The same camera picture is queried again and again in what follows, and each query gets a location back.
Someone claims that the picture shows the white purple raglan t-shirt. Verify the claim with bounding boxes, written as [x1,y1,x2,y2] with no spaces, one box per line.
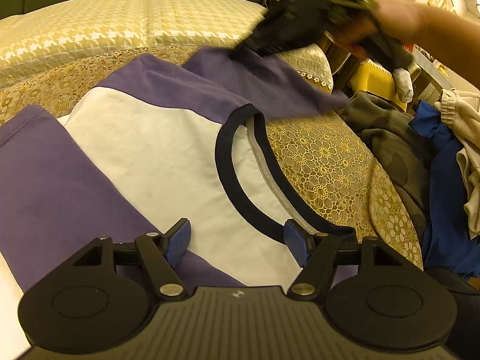
[1,47,347,359]

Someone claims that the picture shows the person right forearm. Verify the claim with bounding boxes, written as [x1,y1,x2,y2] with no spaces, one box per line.
[414,4,480,89]

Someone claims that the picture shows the person right hand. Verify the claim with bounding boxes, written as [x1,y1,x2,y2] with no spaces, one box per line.
[330,0,424,60]

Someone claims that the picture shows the gold lace tablecloth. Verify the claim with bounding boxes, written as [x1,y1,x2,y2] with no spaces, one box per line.
[1,46,423,267]

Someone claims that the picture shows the grey hoodie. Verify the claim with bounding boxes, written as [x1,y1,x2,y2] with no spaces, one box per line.
[339,91,434,240]

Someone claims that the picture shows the blue garment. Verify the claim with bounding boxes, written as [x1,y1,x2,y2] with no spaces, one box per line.
[409,101,479,278]

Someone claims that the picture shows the white garment in pile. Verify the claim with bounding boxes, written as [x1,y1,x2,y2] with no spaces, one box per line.
[434,89,480,239]

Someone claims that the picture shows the green sofa with cream cover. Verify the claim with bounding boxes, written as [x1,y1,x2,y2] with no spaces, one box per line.
[0,0,335,95]

